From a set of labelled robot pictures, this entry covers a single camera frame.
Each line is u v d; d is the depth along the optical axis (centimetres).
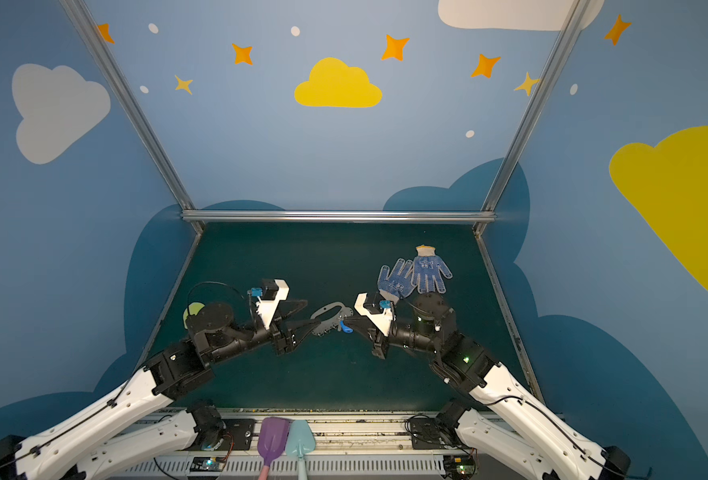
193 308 100
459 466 71
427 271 108
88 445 43
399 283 105
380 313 51
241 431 75
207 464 71
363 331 61
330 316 97
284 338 55
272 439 73
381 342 54
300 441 72
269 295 53
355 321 60
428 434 75
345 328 63
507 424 46
